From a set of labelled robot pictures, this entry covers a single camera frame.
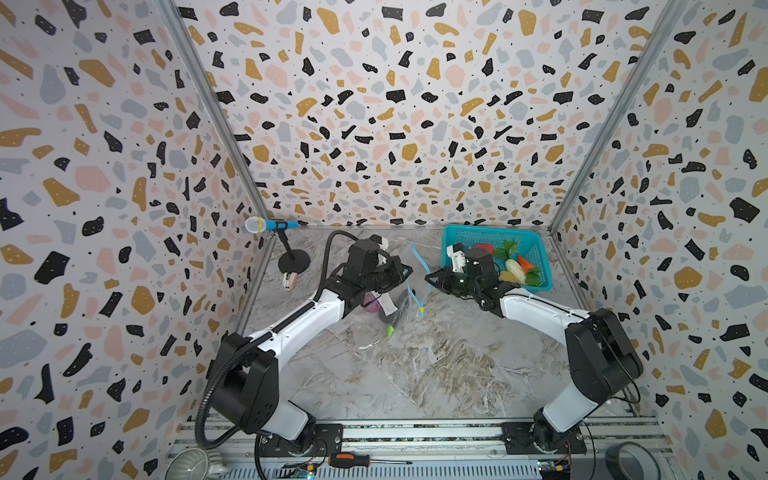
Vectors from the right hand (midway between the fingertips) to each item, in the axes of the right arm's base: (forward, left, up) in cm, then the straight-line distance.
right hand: (420, 272), depth 85 cm
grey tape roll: (-44, -45, -16) cm, 65 cm away
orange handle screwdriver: (-43, +15, -16) cm, 48 cm away
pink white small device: (+8, +44, -16) cm, 48 cm away
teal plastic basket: (+23, -40, -11) cm, 48 cm away
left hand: (-2, +1, +7) cm, 7 cm away
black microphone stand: (+17, +46, -17) cm, 51 cm away
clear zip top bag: (-5, +4, -7) cm, 10 cm away
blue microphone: (+11, +48, +7) cm, 49 cm away
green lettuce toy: (+21, -33, -16) cm, 42 cm away
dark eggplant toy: (-9, +8, -11) cm, 17 cm away
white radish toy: (+13, -35, -16) cm, 40 cm away
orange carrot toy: (+14, -38, -15) cm, 43 cm away
